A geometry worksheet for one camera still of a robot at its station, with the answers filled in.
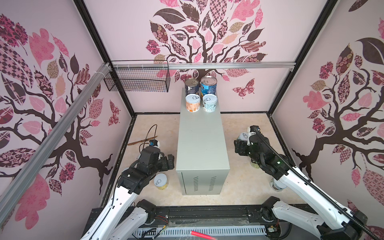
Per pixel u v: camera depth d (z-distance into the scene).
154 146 0.63
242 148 0.66
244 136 0.71
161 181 0.80
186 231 0.70
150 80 0.81
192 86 0.71
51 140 0.53
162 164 0.64
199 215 0.74
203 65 0.93
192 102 0.71
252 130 0.63
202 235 0.68
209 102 0.71
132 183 0.46
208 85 0.71
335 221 0.39
